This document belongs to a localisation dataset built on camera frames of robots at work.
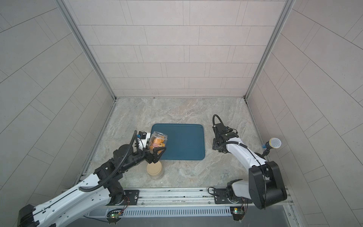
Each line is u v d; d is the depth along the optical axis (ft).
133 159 1.87
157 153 2.07
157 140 2.18
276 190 1.34
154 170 2.32
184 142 2.97
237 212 2.23
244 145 1.70
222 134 2.19
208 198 2.34
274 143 2.14
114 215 2.11
